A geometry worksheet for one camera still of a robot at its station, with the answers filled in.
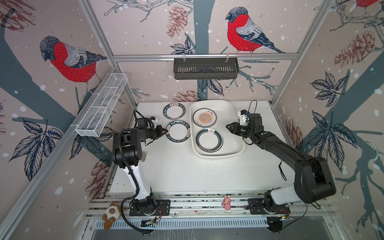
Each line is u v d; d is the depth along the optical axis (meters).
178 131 1.05
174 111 1.18
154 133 0.90
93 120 0.71
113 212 0.70
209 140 0.98
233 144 0.95
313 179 0.43
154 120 0.97
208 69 1.07
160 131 0.90
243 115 0.80
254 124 0.68
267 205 0.67
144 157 0.88
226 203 0.73
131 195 0.62
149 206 0.67
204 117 1.10
